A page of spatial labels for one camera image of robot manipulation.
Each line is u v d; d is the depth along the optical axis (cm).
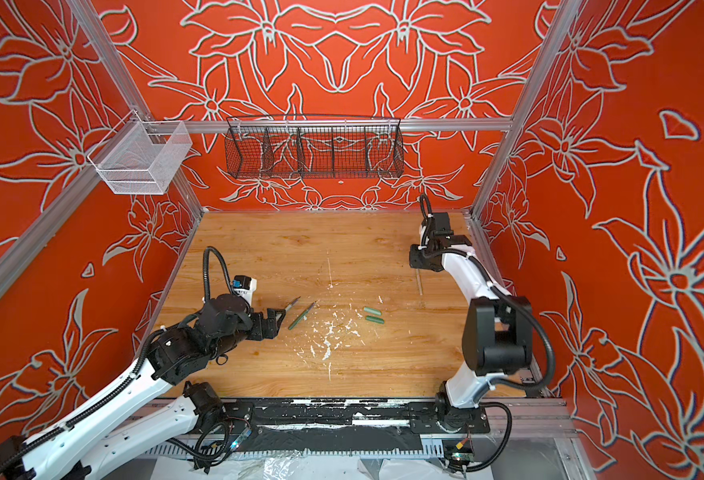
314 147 100
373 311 92
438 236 71
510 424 67
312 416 74
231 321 54
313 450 70
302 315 91
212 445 71
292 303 93
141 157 92
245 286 64
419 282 98
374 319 90
